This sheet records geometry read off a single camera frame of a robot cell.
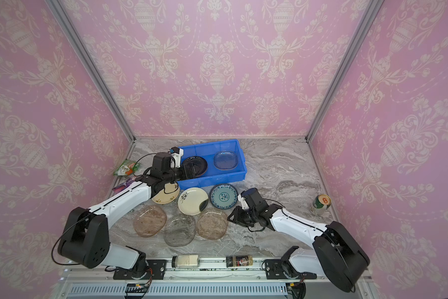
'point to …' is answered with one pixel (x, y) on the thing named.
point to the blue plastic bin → (214, 174)
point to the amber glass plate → (212, 225)
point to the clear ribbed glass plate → (225, 161)
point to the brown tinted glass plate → (149, 220)
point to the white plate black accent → (193, 201)
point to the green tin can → (320, 204)
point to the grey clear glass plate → (179, 230)
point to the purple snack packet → (122, 185)
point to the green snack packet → (127, 167)
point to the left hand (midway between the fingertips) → (196, 169)
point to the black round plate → (200, 162)
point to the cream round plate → (170, 193)
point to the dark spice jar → (239, 261)
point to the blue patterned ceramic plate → (223, 196)
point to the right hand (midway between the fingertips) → (229, 219)
